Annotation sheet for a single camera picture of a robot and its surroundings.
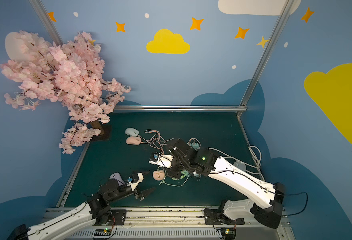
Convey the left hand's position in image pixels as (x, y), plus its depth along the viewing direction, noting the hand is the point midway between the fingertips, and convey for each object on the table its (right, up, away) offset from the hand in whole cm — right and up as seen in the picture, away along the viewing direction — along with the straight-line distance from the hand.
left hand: (152, 176), depth 75 cm
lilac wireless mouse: (-22, -3, +11) cm, 25 cm away
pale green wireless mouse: (-20, +22, +32) cm, 44 cm away
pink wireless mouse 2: (+4, +2, -5) cm, 7 cm away
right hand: (+8, +9, -8) cm, 14 cm away
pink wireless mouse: (-19, +16, +27) cm, 37 cm away
